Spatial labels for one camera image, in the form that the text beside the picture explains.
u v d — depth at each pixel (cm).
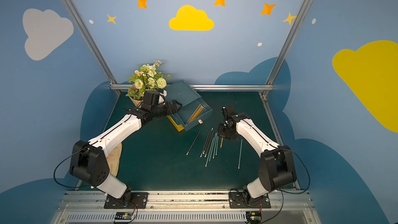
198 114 90
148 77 90
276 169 44
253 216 73
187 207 75
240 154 91
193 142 95
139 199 75
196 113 90
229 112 70
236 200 75
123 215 72
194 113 90
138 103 67
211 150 91
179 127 98
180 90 94
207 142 95
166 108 76
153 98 66
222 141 86
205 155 90
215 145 94
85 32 86
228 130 73
